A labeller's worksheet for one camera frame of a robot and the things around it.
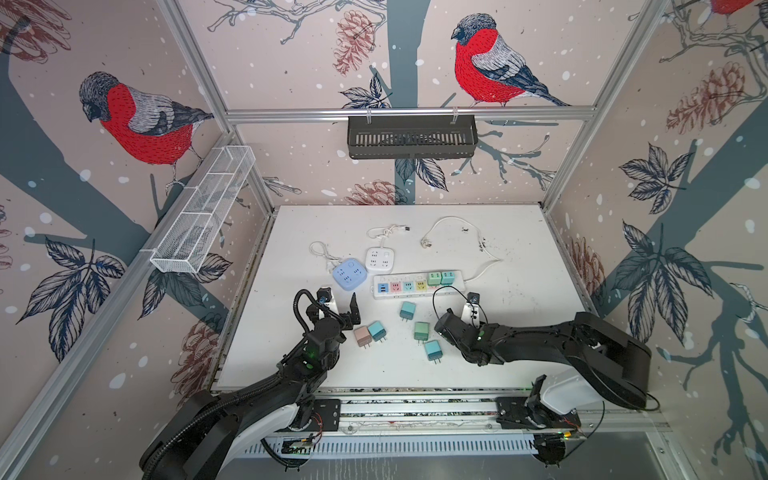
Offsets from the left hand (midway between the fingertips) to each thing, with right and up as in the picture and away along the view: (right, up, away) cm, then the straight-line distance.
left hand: (339, 296), depth 83 cm
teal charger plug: (+20, -6, +8) cm, 22 cm away
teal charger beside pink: (+11, -11, +3) cm, 16 cm away
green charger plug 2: (+24, -12, +5) cm, 27 cm away
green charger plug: (+29, +3, +10) cm, 30 cm away
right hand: (+35, -11, +7) cm, 38 cm away
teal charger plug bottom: (+27, -16, +1) cm, 31 cm away
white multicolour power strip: (+22, +1, +12) cm, 25 cm away
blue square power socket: (+1, +4, +15) cm, 16 cm away
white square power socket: (+11, +9, +19) cm, 23 cm away
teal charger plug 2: (+33, +4, +10) cm, 35 cm away
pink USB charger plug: (+6, -12, +3) cm, 14 cm away
